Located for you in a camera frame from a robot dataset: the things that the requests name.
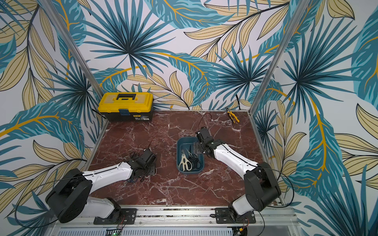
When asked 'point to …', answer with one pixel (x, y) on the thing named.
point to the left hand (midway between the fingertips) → (151, 170)
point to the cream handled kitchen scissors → (185, 163)
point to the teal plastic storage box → (183, 143)
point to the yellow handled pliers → (233, 117)
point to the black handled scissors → (193, 158)
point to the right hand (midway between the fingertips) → (202, 146)
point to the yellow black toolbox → (127, 106)
